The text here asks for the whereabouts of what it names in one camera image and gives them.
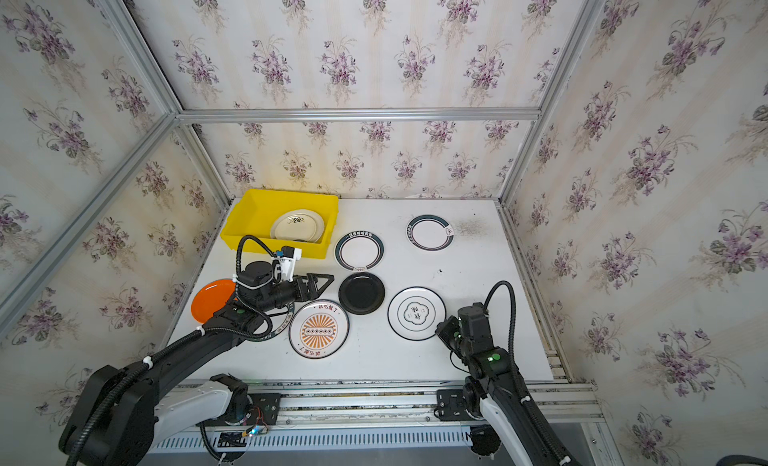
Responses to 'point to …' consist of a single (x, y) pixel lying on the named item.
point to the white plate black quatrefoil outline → (415, 313)
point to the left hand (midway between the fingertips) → (325, 276)
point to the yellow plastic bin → (255, 210)
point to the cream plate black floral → (298, 225)
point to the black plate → (361, 293)
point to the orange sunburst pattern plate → (319, 329)
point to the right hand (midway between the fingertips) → (434, 328)
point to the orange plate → (211, 296)
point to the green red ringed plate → (359, 250)
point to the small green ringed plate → (430, 232)
